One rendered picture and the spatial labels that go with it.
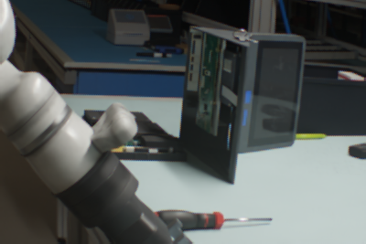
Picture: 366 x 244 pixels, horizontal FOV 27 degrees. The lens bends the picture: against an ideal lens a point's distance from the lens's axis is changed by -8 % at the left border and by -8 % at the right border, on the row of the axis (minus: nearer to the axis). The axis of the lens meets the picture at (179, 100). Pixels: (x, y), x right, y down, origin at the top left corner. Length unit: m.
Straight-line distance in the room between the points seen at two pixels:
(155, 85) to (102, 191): 2.14
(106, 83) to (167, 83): 0.22
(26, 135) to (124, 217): 0.12
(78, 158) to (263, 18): 2.19
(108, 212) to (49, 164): 0.07
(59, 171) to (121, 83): 2.11
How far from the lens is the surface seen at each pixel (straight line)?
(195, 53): 1.38
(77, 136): 0.75
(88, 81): 2.82
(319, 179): 1.28
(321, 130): 1.61
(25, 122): 0.74
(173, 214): 0.96
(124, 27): 3.35
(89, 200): 0.76
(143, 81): 2.87
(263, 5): 2.89
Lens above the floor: 1.33
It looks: 10 degrees down
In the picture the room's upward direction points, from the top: 5 degrees clockwise
